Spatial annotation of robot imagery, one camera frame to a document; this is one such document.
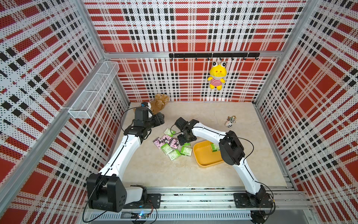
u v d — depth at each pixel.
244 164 0.60
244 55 0.89
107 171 0.42
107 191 0.40
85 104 0.69
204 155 0.93
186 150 0.91
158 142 0.94
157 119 0.72
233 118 1.10
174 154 0.88
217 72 0.91
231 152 0.57
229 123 1.04
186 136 0.83
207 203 0.74
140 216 0.69
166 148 0.91
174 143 0.94
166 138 0.96
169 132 0.99
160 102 1.05
